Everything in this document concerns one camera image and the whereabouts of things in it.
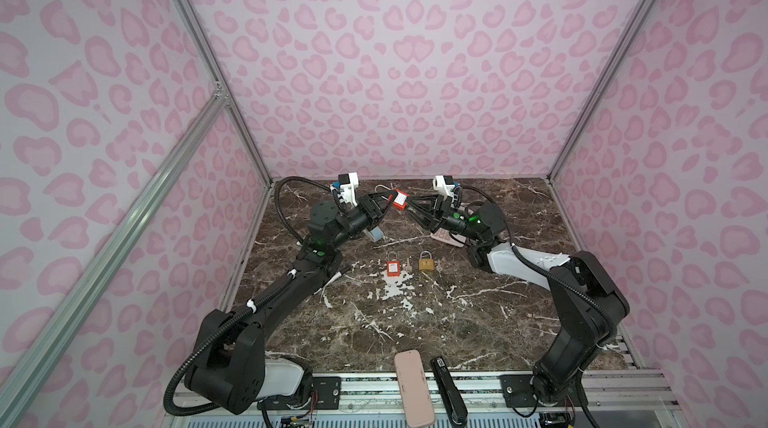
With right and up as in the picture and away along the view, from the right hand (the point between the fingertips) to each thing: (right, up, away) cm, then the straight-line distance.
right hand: (410, 207), depth 70 cm
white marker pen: (-22, -22, +22) cm, 38 cm away
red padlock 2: (-4, -19, +23) cm, 30 cm away
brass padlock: (+6, -18, +25) cm, 31 cm away
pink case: (+1, -45, +2) cm, 45 cm away
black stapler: (+10, -45, +1) cm, 46 cm away
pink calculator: (+10, -8, +2) cm, 13 cm away
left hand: (-3, +4, 0) cm, 4 cm away
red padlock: (-2, +2, +2) cm, 3 cm away
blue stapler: (-10, -9, +30) cm, 33 cm away
